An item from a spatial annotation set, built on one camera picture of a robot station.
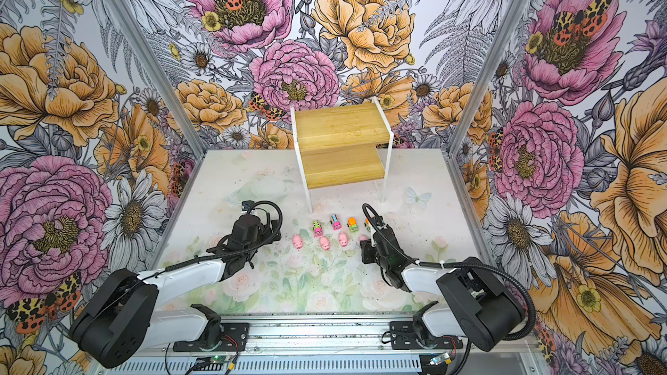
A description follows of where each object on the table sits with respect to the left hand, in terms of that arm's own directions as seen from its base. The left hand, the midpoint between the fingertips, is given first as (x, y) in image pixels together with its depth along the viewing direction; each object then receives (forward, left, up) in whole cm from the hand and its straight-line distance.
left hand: (266, 230), depth 91 cm
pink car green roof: (+2, -17, -2) cm, 17 cm away
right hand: (-6, -34, -5) cm, 34 cm away
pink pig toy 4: (-2, -33, -3) cm, 34 cm away
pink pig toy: (-3, -10, -3) cm, 11 cm away
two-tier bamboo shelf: (+12, -26, +28) cm, 40 cm away
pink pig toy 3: (-3, -26, -3) cm, 27 cm away
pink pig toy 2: (-4, -20, -3) cm, 21 cm away
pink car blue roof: (+4, -24, -4) cm, 25 cm away
